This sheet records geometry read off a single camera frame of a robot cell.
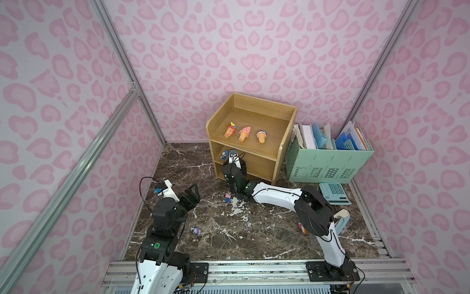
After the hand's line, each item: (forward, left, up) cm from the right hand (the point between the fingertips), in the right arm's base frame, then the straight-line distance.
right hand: (231, 161), depth 88 cm
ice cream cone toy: (0, -14, +17) cm, 22 cm away
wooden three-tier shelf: (+8, -12, +14) cm, 20 cm away
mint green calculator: (-8, -53, -17) cm, 56 cm away
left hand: (-18, +14, +7) cm, 24 cm away
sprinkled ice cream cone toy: (+4, -1, +16) cm, 17 cm away
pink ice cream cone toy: (+2, -7, +17) cm, 18 cm away
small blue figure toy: (+2, +3, +2) cm, 4 cm away
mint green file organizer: (0, -46, -4) cm, 46 cm away
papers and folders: (+9, -38, +8) cm, 40 cm away
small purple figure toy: (-28, +15, -14) cm, 35 cm away
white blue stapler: (-21, -52, -15) cm, 58 cm away
